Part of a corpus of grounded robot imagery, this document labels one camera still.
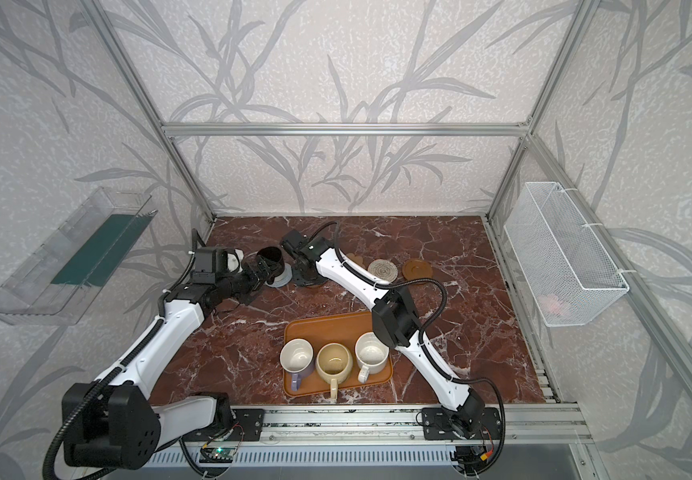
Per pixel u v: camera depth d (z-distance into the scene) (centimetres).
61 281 63
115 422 39
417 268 105
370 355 84
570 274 61
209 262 63
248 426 74
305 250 68
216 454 71
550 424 75
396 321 60
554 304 72
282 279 99
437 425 74
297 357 83
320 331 90
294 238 75
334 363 83
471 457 75
